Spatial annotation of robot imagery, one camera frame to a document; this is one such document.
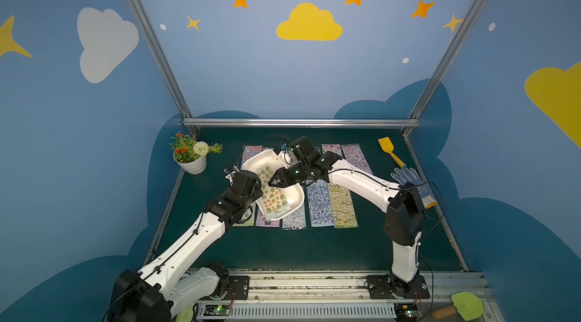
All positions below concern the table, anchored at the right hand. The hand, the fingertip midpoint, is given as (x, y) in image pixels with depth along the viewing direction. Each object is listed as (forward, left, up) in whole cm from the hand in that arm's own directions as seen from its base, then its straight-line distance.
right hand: (274, 181), depth 81 cm
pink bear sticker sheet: (+29, -36, -19) cm, 49 cm away
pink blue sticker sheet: (+33, -27, -19) cm, 46 cm away
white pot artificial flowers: (+14, +38, -6) cm, 41 cm away
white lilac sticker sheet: (-6, -8, -19) cm, 21 cm away
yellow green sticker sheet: (-2, -28, -19) cm, 34 cm away
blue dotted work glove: (+18, -61, -19) cm, 67 cm away
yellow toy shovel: (+36, -53, -18) cm, 67 cm away
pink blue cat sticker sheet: (+29, +17, -19) cm, 39 cm away
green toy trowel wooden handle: (-32, -66, -19) cm, 76 cm away
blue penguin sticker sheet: (+2, -18, -19) cm, 27 cm away
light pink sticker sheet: (-7, +6, -19) cm, 21 cm away
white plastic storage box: (-1, -8, -6) cm, 10 cm away
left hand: (-1, +5, -2) cm, 5 cm away
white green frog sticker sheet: (-5, 0, -4) cm, 6 cm away
